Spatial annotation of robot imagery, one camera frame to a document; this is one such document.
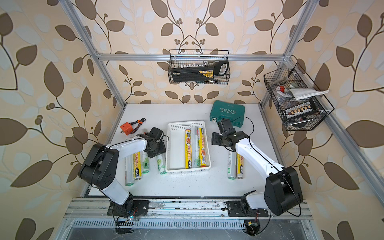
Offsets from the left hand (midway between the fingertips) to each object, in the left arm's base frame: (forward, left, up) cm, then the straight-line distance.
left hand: (163, 151), depth 94 cm
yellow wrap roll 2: (-11, -46, +3) cm, 48 cm away
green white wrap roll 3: (-4, -20, +3) cm, 21 cm away
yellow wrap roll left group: (-10, +13, +1) cm, 17 cm away
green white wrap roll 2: (-10, -1, +2) cm, 10 cm away
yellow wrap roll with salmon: (-7, -25, +3) cm, 26 cm away
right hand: (+2, -33, +11) cm, 35 cm away
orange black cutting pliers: (+24, +21, 0) cm, 31 cm away
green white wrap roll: (-9, +9, +2) cm, 12 cm away
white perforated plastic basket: (-3, -8, -1) cm, 9 cm away
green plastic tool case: (+33, -38, +4) cm, 51 cm away
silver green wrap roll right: (-10, -42, +3) cm, 43 cm away
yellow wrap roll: (+1, -16, +2) cm, 16 cm away
